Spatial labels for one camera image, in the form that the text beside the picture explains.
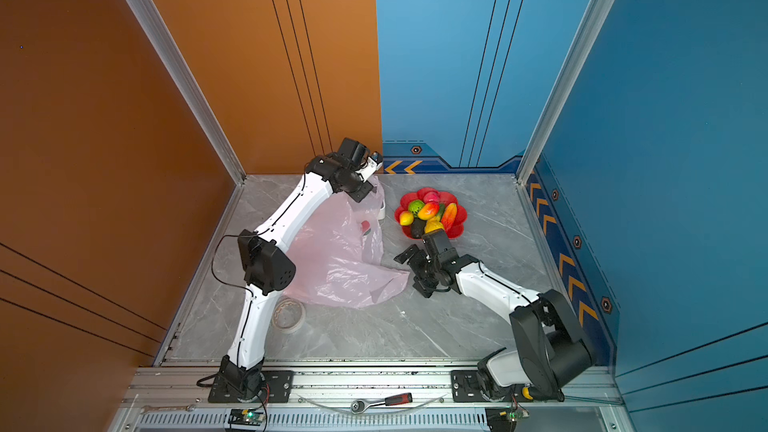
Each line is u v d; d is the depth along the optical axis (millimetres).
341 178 667
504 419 706
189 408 709
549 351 424
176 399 740
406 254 792
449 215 1021
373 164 823
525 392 705
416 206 1029
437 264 679
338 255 849
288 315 858
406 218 992
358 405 688
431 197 1058
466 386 725
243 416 709
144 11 760
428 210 996
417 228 991
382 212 1013
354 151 724
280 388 727
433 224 973
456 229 1020
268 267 566
